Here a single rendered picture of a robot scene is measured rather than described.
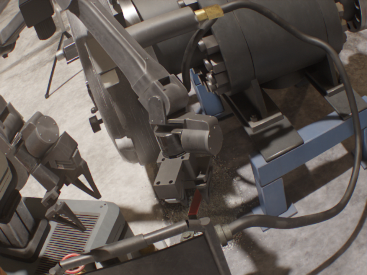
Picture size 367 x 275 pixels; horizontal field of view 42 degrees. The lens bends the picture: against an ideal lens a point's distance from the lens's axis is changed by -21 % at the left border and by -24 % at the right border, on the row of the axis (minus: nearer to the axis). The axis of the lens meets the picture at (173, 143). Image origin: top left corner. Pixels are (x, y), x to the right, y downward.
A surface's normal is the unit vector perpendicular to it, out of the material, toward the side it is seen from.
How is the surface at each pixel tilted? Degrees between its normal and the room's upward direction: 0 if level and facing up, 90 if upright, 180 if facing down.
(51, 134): 60
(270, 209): 90
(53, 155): 90
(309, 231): 0
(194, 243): 90
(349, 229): 0
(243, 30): 83
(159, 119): 70
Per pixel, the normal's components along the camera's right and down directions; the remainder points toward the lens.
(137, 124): 0.29, 0.65
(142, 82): -0.51, 0.29
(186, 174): -0.22, 0.62
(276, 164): 0.25, 0.49
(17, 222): 0.91, -0.07
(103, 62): 0.11, 0.15
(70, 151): 0.64, -0.45
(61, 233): -0.30, -0.78
